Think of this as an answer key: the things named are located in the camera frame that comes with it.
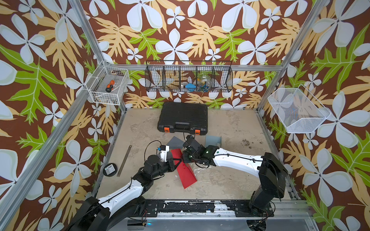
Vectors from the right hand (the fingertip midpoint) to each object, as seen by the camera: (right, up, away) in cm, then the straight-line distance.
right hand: (180, 156), depth 83 cm
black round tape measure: (-43, -9, +3) cm, 44 cm away
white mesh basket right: (+68, +28, -1) cm, 73 cm away
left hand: (+1, 0, -4) cm, 4 cm away
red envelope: (+3, -7, -4) cm, 8 cm away
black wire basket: (+5, +53, +15) cm, 55 cm away
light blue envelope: (+24, +7, +19) cm, 31 cm away
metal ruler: (-37, -5, +8) cm, 38 cm away
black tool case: (+2, +24, +22) cm, 33 cm away
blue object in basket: (+6, +44, +11) cm, 45 cm away
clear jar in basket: (+16, +47, +14) cm, 52 cm away
